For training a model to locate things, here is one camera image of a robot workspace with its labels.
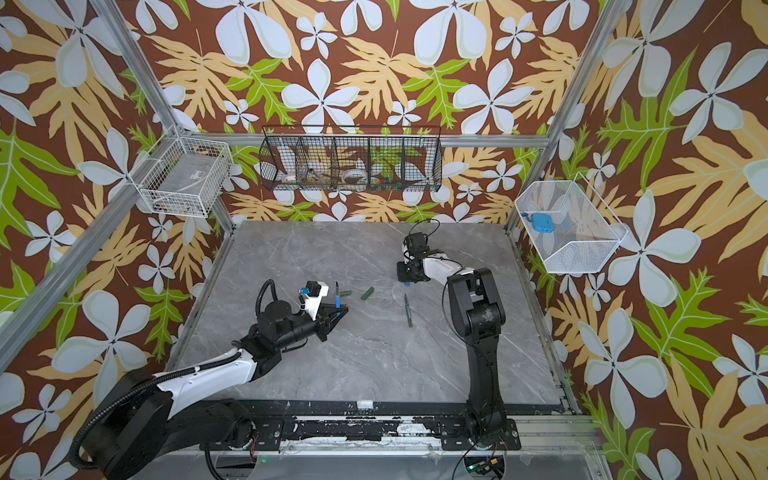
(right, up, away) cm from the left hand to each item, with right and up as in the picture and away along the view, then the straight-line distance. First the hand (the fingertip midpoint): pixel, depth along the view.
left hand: (344, 304), depth 79 cm
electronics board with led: (+36, -39, -6) cm, 53 cm away
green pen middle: (+19, -5, +17) cm, 26 cm away
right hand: (+17, +7, +26) cm, 32 cm away
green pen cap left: (-3, 0, +24) cm, 24 cm away
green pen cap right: (+5, 0, +22) cm, 23 cm away
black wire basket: (0, +45, +18) cm, 49 cm away
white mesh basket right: (+64, +21, +4) cm, 68 cm away
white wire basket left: (-48, +37, +6) cm, 60 cm away
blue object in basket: (+57, +23, +7) cm, 62 cm away
